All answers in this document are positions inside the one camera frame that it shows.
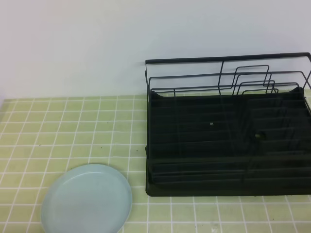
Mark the light blue round plate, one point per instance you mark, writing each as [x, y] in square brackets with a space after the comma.
[92, 198]

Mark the black plastic drip tray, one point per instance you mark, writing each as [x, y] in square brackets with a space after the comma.
[236, 145]

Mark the black wire dish rack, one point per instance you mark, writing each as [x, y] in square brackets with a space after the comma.
[239, 75]

